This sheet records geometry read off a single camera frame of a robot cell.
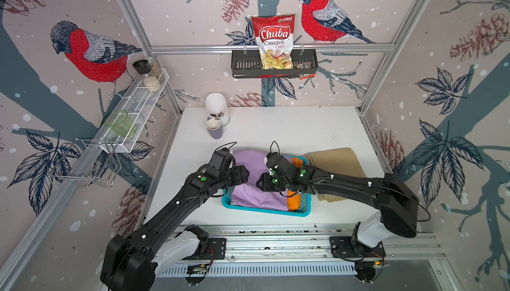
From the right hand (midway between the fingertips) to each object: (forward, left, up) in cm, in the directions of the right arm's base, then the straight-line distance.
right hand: (257, 185), depth 79 cm
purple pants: (-5, +3, +4) cm, 7 cm away
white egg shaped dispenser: (+44, +25, +3) cm, 51 cm away
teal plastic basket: (-10, -17, -1) cm, 20 cm away
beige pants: (+17, -40, -8) cm, 44 cm away
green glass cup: (+9, +47, +26) cm, 54 cm away
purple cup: (+31, +24, -1) cm, 39 cm away
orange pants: (-3, -15, -5) cm, 16 cm away
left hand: (+5, +5, +3) cm, 7 cm away
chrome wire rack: (-5, +49, +26) cm, 56 cm away
